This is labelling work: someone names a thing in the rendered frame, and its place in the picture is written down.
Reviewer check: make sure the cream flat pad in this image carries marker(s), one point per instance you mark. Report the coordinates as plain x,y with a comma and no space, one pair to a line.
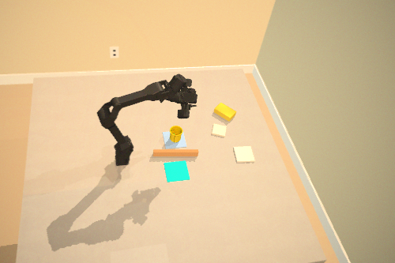
219,130

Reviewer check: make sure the orange flat bar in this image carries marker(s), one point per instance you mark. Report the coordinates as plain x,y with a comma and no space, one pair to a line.
175,152

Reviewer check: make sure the yellow cup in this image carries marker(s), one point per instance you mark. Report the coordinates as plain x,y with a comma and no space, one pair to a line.
177,130

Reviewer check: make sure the white flat rectangular slab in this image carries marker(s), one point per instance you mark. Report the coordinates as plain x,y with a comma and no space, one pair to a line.
244,154

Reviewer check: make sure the yellow flat block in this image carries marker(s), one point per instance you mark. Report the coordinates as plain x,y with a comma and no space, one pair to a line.
224,111

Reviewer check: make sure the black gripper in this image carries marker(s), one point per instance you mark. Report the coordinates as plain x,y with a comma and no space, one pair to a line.
185,110

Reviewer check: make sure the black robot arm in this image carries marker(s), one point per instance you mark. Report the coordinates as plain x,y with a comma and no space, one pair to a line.
152,92

